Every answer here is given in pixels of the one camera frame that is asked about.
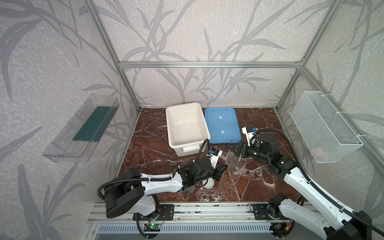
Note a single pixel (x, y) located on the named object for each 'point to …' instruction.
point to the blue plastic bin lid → (223, 125)
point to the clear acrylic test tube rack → (236, 163)
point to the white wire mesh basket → (328, 136)
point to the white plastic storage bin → (188, 129)
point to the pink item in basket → (318, 151)
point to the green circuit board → (152, 227)
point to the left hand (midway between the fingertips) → (229, 163)
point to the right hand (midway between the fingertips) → (231, 141)
